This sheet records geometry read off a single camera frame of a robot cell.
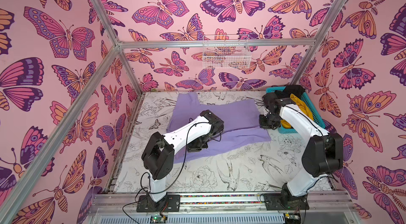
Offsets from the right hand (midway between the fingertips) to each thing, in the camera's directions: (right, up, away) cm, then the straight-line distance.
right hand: (261, 126), depth 88 cm
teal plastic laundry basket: (+35, +4, +5) cm, 36 cm away
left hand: (-36, -11, -9) cm, 39 cm away
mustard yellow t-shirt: (+29, +10, +9) cm, 32 cm away
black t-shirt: (+31, +22, +20) cm, 43 cm away
